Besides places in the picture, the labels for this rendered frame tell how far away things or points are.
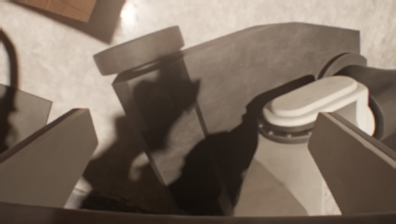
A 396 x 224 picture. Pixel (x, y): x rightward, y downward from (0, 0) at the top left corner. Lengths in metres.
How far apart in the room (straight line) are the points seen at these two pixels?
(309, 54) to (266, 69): 0.13
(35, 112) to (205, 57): 0.48
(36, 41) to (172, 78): 0.38
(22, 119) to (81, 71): 0.21
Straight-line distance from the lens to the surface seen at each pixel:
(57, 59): 0.63
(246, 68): 0.48
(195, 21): 0.61
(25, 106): 0.68
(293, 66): 0.55
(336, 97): 0.44
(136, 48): 0.39
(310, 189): 0.31
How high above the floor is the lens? 0.59
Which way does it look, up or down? 65 degrees down
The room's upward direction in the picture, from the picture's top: 142 degrees clockwise
